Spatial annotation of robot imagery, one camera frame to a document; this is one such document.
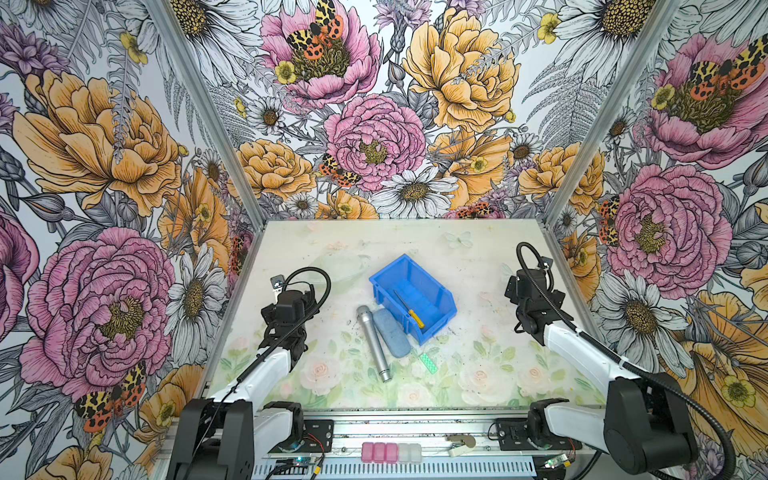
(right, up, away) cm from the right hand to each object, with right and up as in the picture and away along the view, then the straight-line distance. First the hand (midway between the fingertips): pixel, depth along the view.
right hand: (532, 293), depth 88 cm
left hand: (-70, -4, +1) cm, 70 cm away
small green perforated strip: (-30, -20, -3) cm, 36 cm away
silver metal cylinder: (-48, -7, +4) cm, 49 cm away
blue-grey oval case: (-39, -14, 0) cm, 42 cm away
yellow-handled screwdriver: (-34, -8, +7) cm, 36 cm away
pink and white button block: (-41, -35, -16) cm, 56 cm away
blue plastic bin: (-28, -5, +10) cm, 30 cm away
